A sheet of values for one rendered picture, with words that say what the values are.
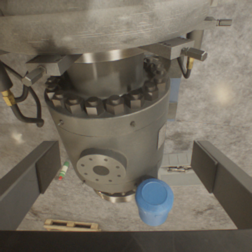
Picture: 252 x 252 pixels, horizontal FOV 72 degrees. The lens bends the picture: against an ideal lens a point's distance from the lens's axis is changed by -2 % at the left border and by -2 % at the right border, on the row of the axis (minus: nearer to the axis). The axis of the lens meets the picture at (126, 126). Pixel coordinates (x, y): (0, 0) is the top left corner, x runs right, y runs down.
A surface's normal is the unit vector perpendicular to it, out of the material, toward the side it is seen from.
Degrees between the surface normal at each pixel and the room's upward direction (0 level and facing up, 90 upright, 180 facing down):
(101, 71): 9
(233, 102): 0
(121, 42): 39
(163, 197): 90
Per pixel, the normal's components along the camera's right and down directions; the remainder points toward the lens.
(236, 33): -0.11, 0.65
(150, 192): -0.07, -0.76
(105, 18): 0.18, 0.62
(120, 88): 0.42, 0.62
